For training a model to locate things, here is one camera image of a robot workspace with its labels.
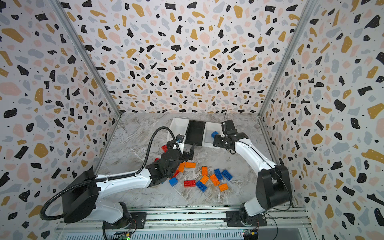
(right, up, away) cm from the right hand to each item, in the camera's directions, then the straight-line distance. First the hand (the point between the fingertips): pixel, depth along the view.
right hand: (217, 139), depth 88 cm
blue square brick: (-25, -23, -4) cm, 34 cm away
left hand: (-16, +1, -10) cm, 19 cm away
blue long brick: (+1, -21, +2) cm, 21 cm away
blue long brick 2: (+6, -21, 0) cm, 22 cm away
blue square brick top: (-1, +2, +19) cm, 19 cm away
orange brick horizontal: (-16, -16, +5) cm, 23 cm away
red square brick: (-38, -13, +7) cm, 41 cm away
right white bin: (-3, +7, +25) cm, 26 cm away
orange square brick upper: (-7, -19, +2) cm, 21 cm away
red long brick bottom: (-16, -25, -2) cm, 30 cm away
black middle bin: (-14, +4, +20) cm, 24 cm away
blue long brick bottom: (-9, -27, -3) cm, 28 cm away
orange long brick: (-2, -24, 0) cm, 24 cm away
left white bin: (-26, +8, +21) cm, 34 cm away
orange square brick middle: (-8, -23, -2) cm, 24 cm away
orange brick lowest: (+3, -26, -4) cm, 27 cm away
